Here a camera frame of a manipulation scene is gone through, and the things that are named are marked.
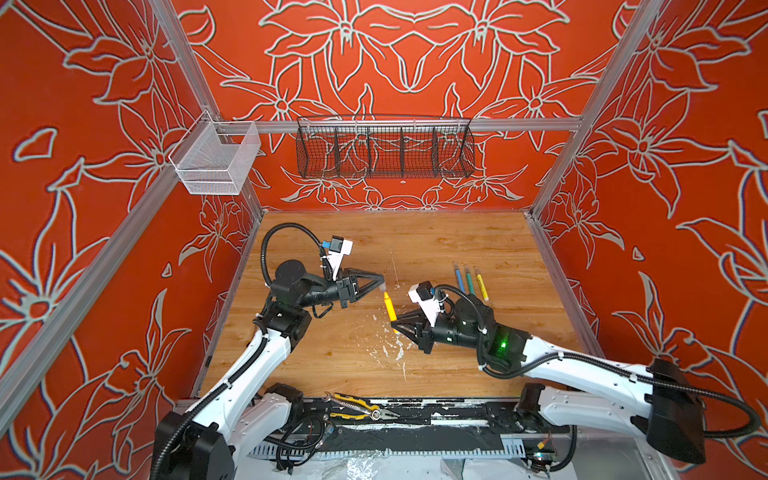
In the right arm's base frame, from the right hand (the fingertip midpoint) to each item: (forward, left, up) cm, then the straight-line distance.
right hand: (391, 323), depth 67 cm
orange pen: (+2, 0, +3) cm, 3 cm away
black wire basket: (+58, 0, +9) cm, 59 cm away
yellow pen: (+22, -31, -21) cm, 44 cm away
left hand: (+5, +2, +9) cm, 11 cm away
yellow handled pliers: (-14, +5, -20) cm, 25 cm away
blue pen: (+30, -24, -22) cm, 45 cm away
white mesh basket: (+52, +55, +11) cm, 77 cm away
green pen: (+24, -27, -21) cm, 42 cm away
